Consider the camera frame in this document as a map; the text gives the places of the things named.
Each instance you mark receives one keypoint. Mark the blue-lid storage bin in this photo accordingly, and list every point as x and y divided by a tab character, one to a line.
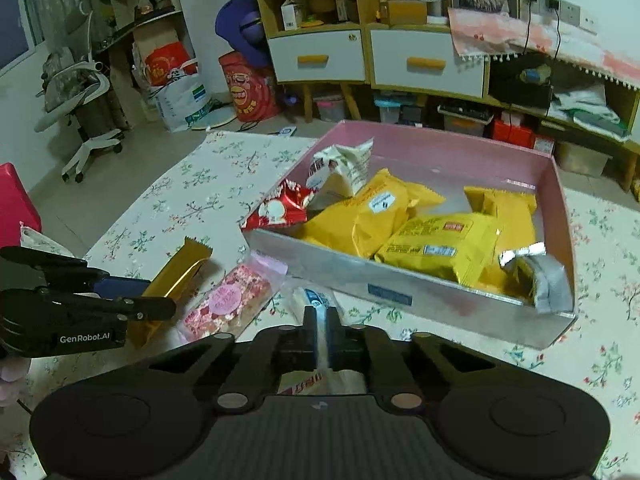
397	110

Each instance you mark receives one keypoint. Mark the purple plush cushion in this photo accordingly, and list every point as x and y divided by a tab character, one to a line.
240	25

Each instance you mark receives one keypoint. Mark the small clear storage bin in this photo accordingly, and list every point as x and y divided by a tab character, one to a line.
329	109

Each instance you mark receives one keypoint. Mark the red packet white circles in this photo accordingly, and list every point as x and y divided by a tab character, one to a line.
280	207

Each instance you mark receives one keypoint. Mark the long low drawer cabinet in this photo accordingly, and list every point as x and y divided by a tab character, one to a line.
622	110

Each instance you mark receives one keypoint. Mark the pink sprinkled snack packet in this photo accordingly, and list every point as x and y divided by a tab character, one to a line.
225	305

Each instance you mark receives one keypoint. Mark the gold bar packet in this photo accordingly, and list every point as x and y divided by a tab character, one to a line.
185	265

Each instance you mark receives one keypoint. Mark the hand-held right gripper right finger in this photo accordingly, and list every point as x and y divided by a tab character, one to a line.
390	360

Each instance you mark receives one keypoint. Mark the yellow packet red label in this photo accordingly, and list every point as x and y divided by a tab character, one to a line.
440	250

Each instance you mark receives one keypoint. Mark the round white base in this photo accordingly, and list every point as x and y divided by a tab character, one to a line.
210	120

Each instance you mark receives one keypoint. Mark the black box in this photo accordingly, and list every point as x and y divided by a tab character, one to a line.
515	92

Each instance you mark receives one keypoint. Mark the white office chair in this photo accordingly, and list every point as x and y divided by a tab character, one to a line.
80	85

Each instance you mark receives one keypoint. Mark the silver foil packet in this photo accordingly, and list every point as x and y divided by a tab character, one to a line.
547	280

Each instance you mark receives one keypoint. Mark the white carton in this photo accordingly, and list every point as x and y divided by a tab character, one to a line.
291	15

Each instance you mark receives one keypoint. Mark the pink tasselled cloth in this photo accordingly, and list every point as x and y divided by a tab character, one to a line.
500	35

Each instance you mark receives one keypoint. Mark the white nut packet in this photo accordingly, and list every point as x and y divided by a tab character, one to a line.
355	165

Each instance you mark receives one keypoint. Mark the silver pink-lined cardboard box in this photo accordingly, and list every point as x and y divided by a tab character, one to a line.
450	305

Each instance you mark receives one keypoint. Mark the floral tablecloth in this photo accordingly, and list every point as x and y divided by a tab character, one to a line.
200	185

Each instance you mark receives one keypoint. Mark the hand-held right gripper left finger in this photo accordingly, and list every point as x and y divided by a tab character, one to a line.
250	360

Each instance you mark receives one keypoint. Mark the person's left hand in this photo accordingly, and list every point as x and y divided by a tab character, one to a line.
12	382

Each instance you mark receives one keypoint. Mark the pile of papers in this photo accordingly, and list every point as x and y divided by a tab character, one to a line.
585	105

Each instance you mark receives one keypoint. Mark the storage shelf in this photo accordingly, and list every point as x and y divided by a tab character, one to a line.
150	15

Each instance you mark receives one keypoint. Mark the clear biscuit roll packet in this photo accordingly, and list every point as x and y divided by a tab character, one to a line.
312	297

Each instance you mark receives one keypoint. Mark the red plastic box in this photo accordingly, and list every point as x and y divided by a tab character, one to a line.
17	205

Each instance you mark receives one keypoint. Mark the yellow waffle packet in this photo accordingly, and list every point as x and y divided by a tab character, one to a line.
510	210
370	210

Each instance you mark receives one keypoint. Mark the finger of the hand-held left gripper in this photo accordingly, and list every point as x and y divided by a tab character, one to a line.
120	287
145	308

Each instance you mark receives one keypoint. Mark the clear bin dark contents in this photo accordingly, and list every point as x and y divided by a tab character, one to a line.
465	120

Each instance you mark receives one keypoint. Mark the yellow wood cabinet white drawer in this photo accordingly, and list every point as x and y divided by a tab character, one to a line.
450	75
340	55

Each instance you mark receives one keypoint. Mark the white red shopping bag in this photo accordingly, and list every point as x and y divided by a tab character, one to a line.
175	95

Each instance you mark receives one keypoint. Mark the clear bin pale contents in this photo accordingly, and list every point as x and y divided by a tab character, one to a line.
582	160

